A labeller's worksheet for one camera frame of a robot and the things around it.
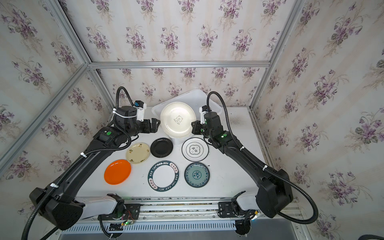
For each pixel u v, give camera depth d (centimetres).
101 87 105
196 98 121
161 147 95
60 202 37
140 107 63
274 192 40
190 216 73
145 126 64
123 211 71
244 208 61
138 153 93
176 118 79
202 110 70
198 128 69
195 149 96
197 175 86
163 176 84
